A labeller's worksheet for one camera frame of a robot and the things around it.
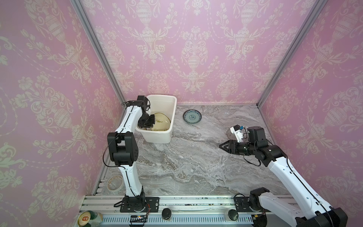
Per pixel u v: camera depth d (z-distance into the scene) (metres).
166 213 0.64
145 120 0.79
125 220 0.71
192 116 1.13
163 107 1.09
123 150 0.52
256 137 0.58
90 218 0.62
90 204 0.77
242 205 0.73
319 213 0.38
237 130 0.70
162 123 0.99
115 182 0.82
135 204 0.69
